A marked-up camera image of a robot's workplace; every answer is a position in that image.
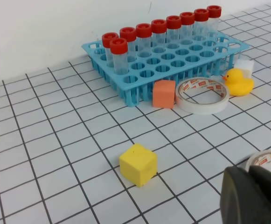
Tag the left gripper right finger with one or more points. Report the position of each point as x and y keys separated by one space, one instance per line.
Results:
x=262 y=177

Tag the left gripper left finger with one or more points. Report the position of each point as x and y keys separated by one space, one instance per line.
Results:
x=242 y=201

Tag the red-capped test tube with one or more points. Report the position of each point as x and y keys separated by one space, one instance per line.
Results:
x=119 y=50

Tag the blue test tube rack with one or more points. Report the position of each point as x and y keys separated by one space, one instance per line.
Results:
x=207 y=56

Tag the near tape roll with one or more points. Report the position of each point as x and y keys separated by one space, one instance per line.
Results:
x=262 y=159

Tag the yellow rubber duck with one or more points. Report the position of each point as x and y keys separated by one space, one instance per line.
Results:
x=237 y=84

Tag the yellow foam cube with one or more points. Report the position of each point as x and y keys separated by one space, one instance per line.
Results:
x=138 y=164

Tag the white tape roll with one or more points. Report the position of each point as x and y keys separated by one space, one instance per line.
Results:
x=197 y=108

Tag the white foam cube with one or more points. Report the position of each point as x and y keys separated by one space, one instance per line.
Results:
x=246 y=66

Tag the orange foam cube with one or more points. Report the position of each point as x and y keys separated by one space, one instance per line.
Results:
x=164 y=93

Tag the checkered white table cloth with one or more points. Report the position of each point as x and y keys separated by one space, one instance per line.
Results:
x=63 y=129

